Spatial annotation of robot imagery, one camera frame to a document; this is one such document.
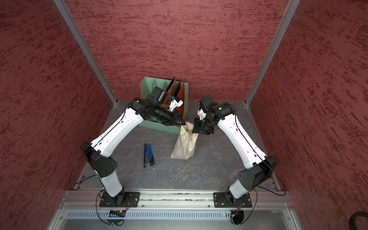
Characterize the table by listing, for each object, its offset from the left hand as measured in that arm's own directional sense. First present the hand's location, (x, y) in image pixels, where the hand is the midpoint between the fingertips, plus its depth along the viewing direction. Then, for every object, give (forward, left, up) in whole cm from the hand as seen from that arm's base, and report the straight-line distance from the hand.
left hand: (182, 126), depth 69 cm
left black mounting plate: (-29, +29, -22) cm, 46 cm away
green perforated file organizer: (+45, +29, -10) cm, 54 cm away
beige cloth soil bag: (-6, -1, -11) cm, 13 cm away
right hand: (-1, -6, -6) cm, 9 cm away
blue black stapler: (-4, +23, -28) cm, 37 cm away
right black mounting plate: (-27, -23, -28) cm, 45 cm away
